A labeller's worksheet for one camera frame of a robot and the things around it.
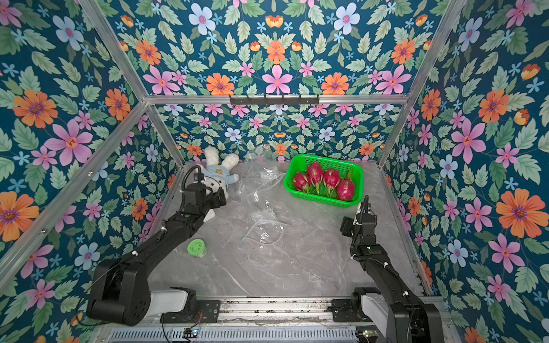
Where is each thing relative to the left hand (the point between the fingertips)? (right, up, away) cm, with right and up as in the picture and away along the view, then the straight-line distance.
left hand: (215, 189), depth 88 cm
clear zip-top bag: (+15, -7, +14) cm, 21 cm away
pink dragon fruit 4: (+37, +3, +13) cm, 39 cm away
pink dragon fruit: (+44, +8, +17) cm, 48 cm away
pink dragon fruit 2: (+51, +4, +14) cm, 53 cm away
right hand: (+59, -12, -1) cm, 60 cm away
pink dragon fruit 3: (+57, -1, +11) cm, 58 cm away
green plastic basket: (+37, +14, +26) cm, 47 cm away
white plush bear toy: (-6, +7, +17) cm, 19 cm away
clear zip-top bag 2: (+20, -18, +5) cm, 27 cm away
